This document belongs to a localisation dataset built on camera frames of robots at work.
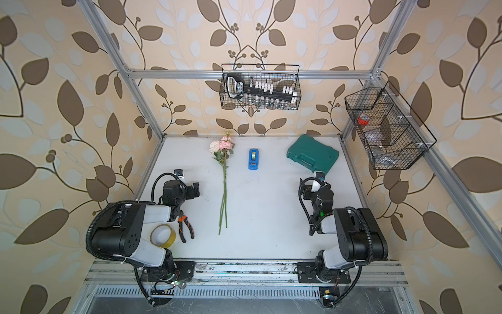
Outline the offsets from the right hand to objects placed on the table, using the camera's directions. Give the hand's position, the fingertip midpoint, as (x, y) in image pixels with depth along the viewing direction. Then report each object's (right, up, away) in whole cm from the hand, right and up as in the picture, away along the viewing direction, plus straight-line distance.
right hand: (312, 180), depth 92 cm
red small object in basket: (+18, +27, -11) cm, 34 cm away
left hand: (-62, -1, +3) cm, 62 cm away
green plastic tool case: (+4, +13, +13) cm, 19 cm away
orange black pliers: (-61, -18, -5) cm, 63 cm away
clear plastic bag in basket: (+23, +18, -12) cm, 31 cm away
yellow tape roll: (-62, -23, -12) cm, 67 cm away
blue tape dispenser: (-28, +9, +13) cm, 32 cm away
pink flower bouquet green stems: (-45, +15, +13) cm, 49 cm away
